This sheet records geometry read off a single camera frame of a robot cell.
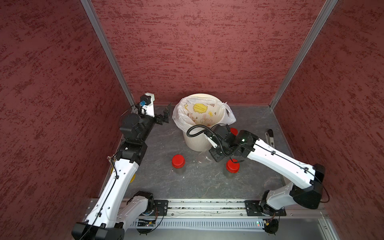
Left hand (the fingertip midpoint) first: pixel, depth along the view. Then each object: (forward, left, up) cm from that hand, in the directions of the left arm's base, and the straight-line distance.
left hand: (159, 104), depth 65 cm
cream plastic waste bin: (-4, -19, -27) cm, 33 cm away
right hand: (-15, -26, -20) cm, 36 cm away
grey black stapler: (+6, -66, -37) cm, 76 cm away
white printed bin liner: (+16, -20, -21) cm, 32 cm away
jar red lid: (+13, -44, -39) cm, 60 cm away
